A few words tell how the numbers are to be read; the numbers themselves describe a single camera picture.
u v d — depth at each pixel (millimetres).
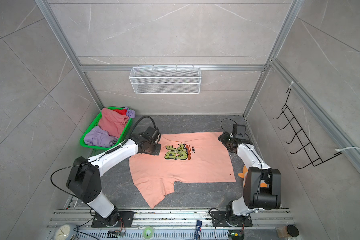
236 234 700
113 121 1040
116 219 671
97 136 986
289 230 627
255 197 438
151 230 706
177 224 729
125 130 1004
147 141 648
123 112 1058
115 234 705
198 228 696
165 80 1005
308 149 644
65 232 667
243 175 859
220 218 730
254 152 554
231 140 777
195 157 961
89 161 470
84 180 447
